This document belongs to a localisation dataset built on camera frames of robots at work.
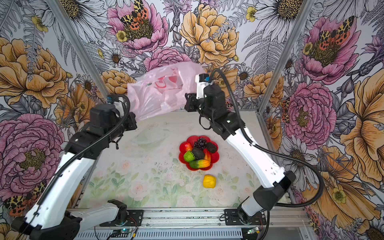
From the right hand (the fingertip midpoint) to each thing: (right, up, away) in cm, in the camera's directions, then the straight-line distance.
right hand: (183, 100), depth 66 cm
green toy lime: (+1, -29, +24) cm, 38 cm away
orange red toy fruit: (+12, -29, +26) cm, 40 cm away
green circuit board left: (-29, -60, +6) cm, 67 cm away
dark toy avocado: (+15, -25, +28) cm, 40 cm away
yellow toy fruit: (+12, -41, +16) cm, 45 cm away
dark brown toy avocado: (+7, -27, +22) cm, 36 cm away
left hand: (-21, -9, +2) cm, 23 cm away
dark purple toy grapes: (+8, -22, +31) cm, 39 cm away
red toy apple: (-2, -24, +29) cm, 38 cm away
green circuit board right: (+33, -60, +6) cm, 69 cm away
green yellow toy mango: (+7, -33, +20) cm, 39 cm away
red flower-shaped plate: (+16, -30, +26) cm, 43 cm away
